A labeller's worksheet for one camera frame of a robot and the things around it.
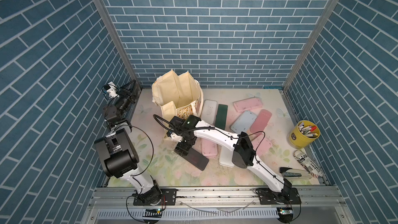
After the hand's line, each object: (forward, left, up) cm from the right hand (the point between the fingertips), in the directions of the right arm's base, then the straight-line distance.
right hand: (184, 150), depth 84 cm
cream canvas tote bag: (+38, +12, +1) cm, 40 cm away
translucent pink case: (+30, -49, -6) cm, 58 cm away
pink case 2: (-6, -34, +25) cm, 43 cm away
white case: (+30, -11, -2) cm, 32 cm away
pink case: (+3, -14, -2) cm, 14 cm away
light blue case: (+23, -35, -4) cm, 42 cm away
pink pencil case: (+38, -39, -3) cm, 54 cm away
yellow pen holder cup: (+8, -62, +5) cm, 63 cm away
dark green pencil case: (+28, -20, -4) cm, 34 cm away
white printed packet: (0, -67, -3) cm, 67 cm away
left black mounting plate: (-22, +4, -5) cm, 23 cm away
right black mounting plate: (-19, -48, +8) cm, 52 cm away
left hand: (+19, +21, +30) cm, 41 cm away
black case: (-3, -7, -4) cm, 9 cm away
